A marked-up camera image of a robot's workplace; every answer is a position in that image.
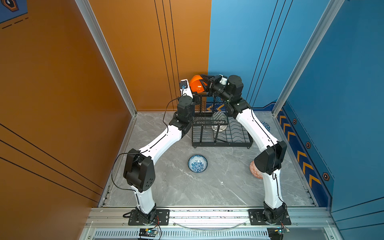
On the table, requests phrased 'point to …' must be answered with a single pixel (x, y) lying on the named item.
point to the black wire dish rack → (203, 135)
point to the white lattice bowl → (221, 128)
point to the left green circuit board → (147, 232)
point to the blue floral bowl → (197, 163)
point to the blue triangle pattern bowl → (266, 125)
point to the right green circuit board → (281, 230)
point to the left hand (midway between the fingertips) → (191, 86)
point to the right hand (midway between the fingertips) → (198, 75)
